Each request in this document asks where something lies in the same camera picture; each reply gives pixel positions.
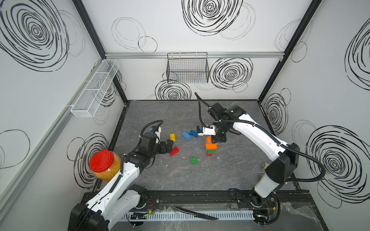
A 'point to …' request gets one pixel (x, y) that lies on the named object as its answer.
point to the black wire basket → (188, 67)
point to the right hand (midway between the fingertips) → (214, 137)
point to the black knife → (199, 215)
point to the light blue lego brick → (186, 135)
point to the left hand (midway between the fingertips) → (166, 142)
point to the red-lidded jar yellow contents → (105, 164)
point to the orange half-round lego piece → (208, 139)
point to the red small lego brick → (209, 154)
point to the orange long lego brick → (211, 147)
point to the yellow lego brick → (172, 136)
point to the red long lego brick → (175, 151)
